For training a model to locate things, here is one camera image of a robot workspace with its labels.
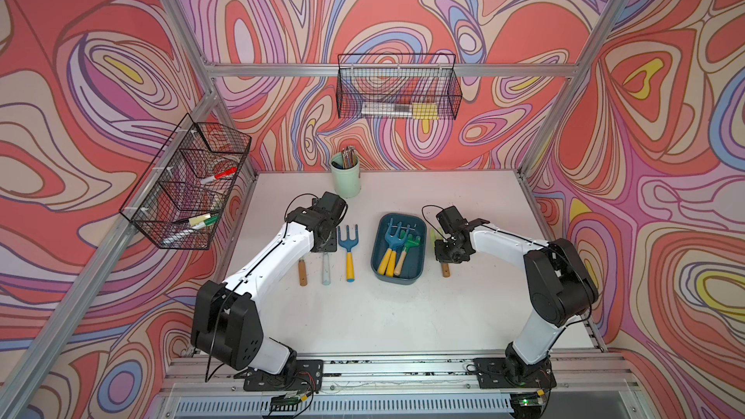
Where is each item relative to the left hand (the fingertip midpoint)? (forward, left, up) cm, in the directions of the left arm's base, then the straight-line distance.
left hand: (322, 243), depth 84 cm
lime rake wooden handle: (-3, -38, -11) cm, 40 cm away
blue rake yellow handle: (+1, -7, -11) cm, 14 cm away
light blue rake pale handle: (-6, 0, -11) cm, 12 cm away
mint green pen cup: (+29, -5, -4) cm, 30 cm away
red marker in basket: (+10, +25, +18) cm, 33 cm away
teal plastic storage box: (0, -28, -12) cm, 31 cm away
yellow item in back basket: (+36, -31, +22) cm, 52 cm away
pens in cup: (+34, -6, +3) cm, 35 cm away
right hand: (0, -39, -12) cm, 41 cm away
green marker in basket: (-2, +28, +14) cm, 32 cm away
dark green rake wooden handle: (+8, -28, -12) cm, 31 cm away
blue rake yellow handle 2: (+8, -22, -11) cm, 26 cm away
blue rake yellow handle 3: (0, -21, -11) cm, 24 cm away
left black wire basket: (+2, +35, +16) cm, 39 cm away
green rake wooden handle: (-4, +8, -12) cm, 15 cm away
